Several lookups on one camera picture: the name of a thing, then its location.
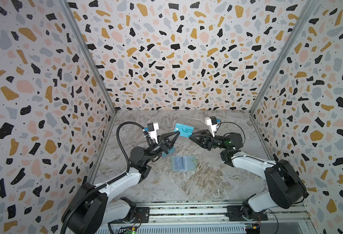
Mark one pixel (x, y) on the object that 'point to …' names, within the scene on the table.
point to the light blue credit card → (170, 151)
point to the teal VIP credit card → (185, 131)
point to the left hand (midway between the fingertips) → (181, 134)
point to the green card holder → (183, 163)
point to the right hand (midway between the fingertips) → (191, 138)
